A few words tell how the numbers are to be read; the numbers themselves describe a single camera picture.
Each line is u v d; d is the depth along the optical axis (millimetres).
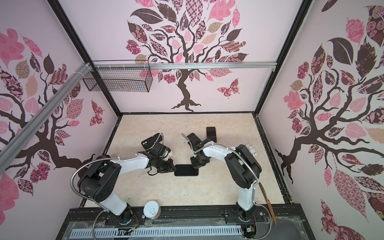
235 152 490
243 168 487
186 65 945
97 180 459
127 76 949
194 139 805
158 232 697
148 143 1035
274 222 723
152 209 710
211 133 1069
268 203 773
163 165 783
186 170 874
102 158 485
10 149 502
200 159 778
